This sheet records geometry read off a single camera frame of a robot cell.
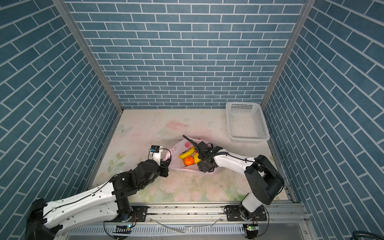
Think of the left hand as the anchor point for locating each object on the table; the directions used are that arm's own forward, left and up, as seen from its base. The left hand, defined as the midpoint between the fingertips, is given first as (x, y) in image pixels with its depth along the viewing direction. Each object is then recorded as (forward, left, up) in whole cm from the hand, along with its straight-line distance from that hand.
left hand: (175, 162), depth 74 cm
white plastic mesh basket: (+40, -49, -15) cm, 65 cm away
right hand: (+4, -18, -15) cm, 24 cm away
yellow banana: (+13, -6, -13) cm, 19 cm away
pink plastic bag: (+4, -1, +6) cm, 7 cm away
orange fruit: (+7, -6, -13) cm, 16 cm away
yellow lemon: (+7, -11, -11) cm, 17 cm away
